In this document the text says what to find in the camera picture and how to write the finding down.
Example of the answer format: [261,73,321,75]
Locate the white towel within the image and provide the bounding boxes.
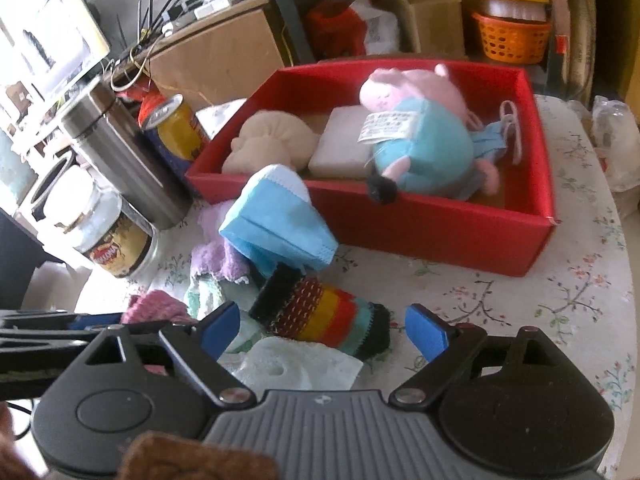
[182,274,365,392]

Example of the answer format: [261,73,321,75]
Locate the pink pig plush toy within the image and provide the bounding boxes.
[358,63,500,204]

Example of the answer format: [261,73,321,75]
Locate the pink knitted cloth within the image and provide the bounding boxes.
[120,290,196,324]

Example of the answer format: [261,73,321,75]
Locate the purple cloth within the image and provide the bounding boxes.
[191,200,250,284]

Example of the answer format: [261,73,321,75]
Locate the striped knitted cloth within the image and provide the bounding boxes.
[248,263,390,361]

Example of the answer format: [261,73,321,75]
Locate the blue surgical mask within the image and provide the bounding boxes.
[219,165,338,278]

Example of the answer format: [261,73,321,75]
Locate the red cardboard tray box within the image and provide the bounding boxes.
[186,56,555,276]

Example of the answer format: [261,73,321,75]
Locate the floral tablecloth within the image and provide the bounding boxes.
[74,93,626,480]

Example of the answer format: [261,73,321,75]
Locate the glass coffee jar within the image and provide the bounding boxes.
[39,166,158,278]

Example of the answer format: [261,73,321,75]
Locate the yellow beverage can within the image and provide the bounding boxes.
[141,94,209,197]

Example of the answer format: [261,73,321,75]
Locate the beige plush bun toy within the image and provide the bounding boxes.
[221,110,320,174]

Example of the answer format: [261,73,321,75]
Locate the white sponge block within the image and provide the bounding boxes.
[308,105,372,180]

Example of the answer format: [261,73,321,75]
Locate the blue face mask in box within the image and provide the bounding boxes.
[472,100,523,166]

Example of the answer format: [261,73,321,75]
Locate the stainless steel thermos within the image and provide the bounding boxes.
[58,76,192,230]

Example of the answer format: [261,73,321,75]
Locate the wooden TV cabinet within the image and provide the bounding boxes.
[105,0,291,110]

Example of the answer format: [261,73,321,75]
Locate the white plastic bag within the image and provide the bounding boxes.
[568,96,640,220]

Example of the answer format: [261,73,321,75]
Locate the orange plastic basket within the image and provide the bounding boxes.
[471,11,552,65]

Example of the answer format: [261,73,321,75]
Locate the black wifi router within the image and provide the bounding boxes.
[112,0,188,52]

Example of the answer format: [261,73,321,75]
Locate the brown cardboard box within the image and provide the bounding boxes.
[378,0,466,60]

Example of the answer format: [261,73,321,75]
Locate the red and white bag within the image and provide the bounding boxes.
[304,0,400,60]

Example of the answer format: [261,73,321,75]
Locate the television monitor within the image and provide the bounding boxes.
[1,0,111,103]

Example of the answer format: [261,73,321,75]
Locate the black metal shelf rack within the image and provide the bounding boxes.
[274,0,596,103]

